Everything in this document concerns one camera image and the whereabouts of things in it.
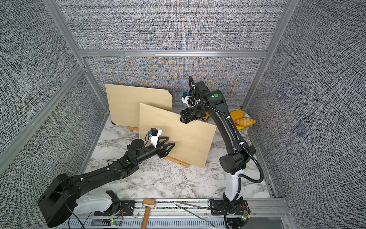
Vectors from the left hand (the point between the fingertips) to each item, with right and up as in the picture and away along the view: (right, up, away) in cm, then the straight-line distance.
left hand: (174, 141), depth 74 cm
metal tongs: (+4, -34, +1) cm, 34 cm away
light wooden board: (+10, 0, +2) cm, 10 cm away
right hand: (+7, +14, 0) cm, 16 cm away
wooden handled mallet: (-13, -33, 0) cm, 35 cm away
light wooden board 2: (-33, +22, +19) cm, 44 cm away
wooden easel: (-33, +5, +30) cm, 44 cm away
